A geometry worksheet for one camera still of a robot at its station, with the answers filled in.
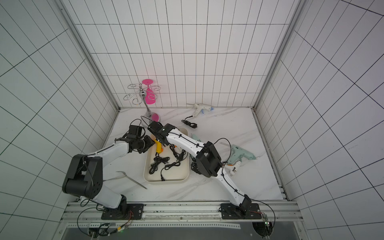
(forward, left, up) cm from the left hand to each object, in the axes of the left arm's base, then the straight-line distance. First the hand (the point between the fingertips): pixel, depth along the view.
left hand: (153, 145), depth 93 cm
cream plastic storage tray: (-11, -13, -3) cm, 18 cm away
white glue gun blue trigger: (+36, -31, -2) cm, 48 cm away
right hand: (+6, -12, +6) cm, 15 cm away
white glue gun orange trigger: (-14, -49, -2) cm, 51 cm away
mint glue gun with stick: (-3, -55, -2) cm, 55 cm away
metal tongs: (-17, +14, -4) cm, 23 cm away
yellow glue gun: (-1, -4, 0) cm, 4 cm away
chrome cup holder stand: (+23, +9, +1) cm, 24 cm away
